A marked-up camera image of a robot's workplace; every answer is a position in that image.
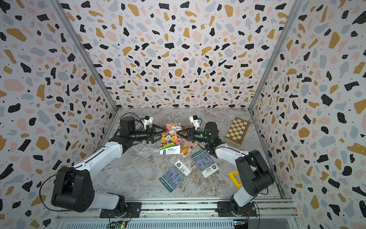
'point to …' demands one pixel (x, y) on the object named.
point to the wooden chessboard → (238, 131)
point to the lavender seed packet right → (205, 162)
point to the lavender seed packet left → (177, 174)
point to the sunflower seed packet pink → (186, 146)
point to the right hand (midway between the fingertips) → (178, 134)
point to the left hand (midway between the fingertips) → (165, 133)
